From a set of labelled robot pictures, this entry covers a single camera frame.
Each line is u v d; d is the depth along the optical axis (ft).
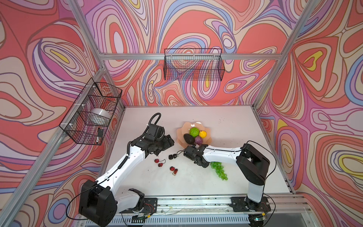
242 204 2.41
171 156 2.97
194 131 3.13
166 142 2.36
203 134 3.14
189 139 3.09
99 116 2.30
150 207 2.36
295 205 2.47
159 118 2.32
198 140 3.06
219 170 2.72
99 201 1.27
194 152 2.21
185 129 3.32
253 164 1.57
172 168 2.79
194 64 3.15
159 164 2.84
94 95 2.42
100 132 2.40
